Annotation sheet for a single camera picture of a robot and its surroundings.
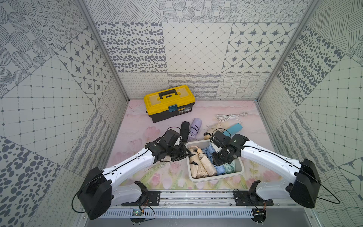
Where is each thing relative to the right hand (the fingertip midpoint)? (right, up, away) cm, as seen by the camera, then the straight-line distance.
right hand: (218, 162), depth 77 cm
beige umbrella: (-12, -1, -5) cm, 13 cm away
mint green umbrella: (+6, -3, -1) cm, 7 cm away
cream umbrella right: (+7, +18, +21) cm, 29 cm away
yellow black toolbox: (-30, +34, +20) cm, 49 cm away
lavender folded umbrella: (-11, +18, +23) cm, 31 cm away
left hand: (-14, +6, -1) cm, 16 cm away
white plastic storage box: (+11, 0, -4) cm, 11 cm away
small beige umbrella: (-6, -2, -3) cm, 7 cm away
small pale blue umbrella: (-4, +5, +5) cm, 8 cm away
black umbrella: (-19, +14, +22) cm, 32 cm away
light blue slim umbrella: (0, -3, -4) cm, 5 cm away
